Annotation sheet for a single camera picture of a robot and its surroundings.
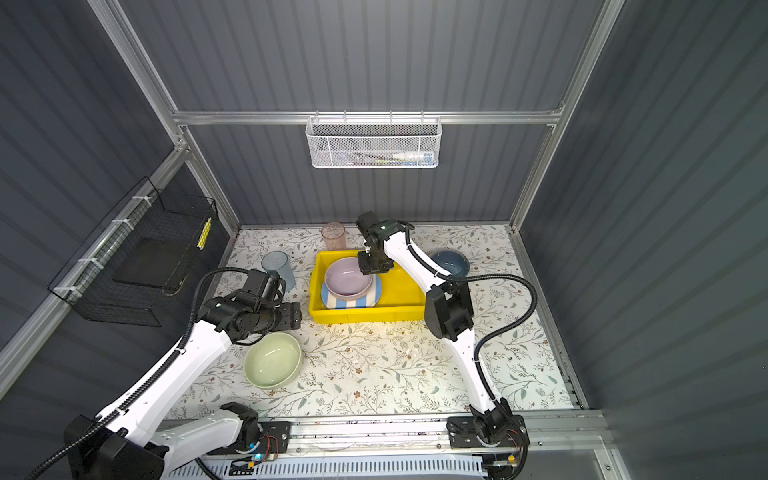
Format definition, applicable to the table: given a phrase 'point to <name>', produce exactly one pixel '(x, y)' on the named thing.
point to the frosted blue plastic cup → (278, 262)
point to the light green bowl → (272, 361)
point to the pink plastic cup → (334, 234)
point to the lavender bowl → (345, 280)
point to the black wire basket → (141, 250)
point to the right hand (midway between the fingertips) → (370, 272)
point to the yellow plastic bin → (401, 300)
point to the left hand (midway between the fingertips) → (288, 316)
